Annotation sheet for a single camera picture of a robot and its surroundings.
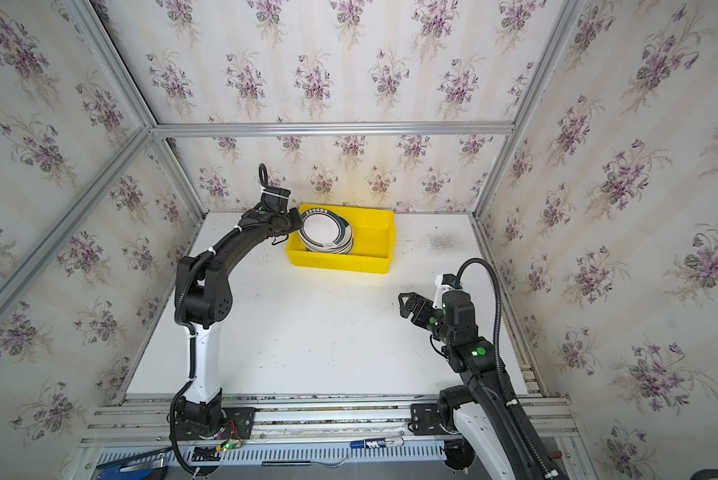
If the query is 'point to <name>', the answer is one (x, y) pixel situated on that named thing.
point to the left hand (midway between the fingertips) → (299, 217)
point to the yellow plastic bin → (374, 237)
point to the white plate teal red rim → (326, 231)
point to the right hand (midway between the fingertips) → (408, 302)
